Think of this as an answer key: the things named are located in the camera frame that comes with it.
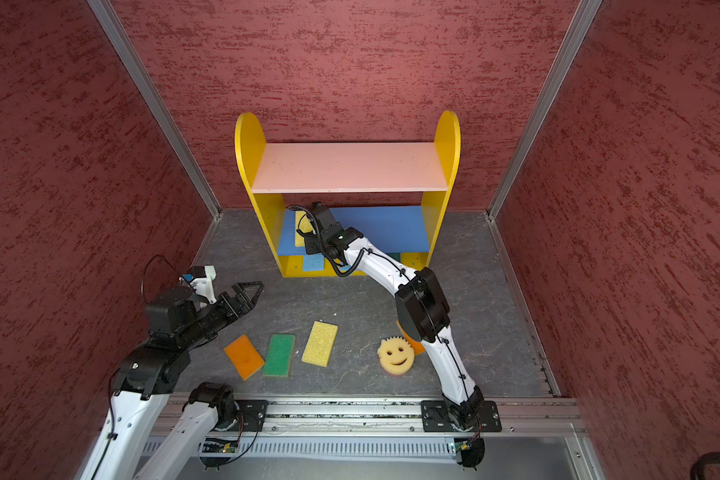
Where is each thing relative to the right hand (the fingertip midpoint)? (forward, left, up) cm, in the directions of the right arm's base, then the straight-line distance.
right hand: (310, 243), depth 92 cm
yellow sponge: (+5, +2, +3) cm, 6 cm away
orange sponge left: (-30, +18, -14) cm, 38 cm away
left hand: (-23, +10, +8) cm, 26 cm away
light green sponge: (-29, +8, -14) cm, 34 cm away
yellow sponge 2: (-27, -3, -14) cm, 30 cm away
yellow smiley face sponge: (-31, -25, -12) cm, 42 cm away
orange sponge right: (-29, -32, -13) cm, 45 cm away
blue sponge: (+2, +1, -13) cm, 13 cm away
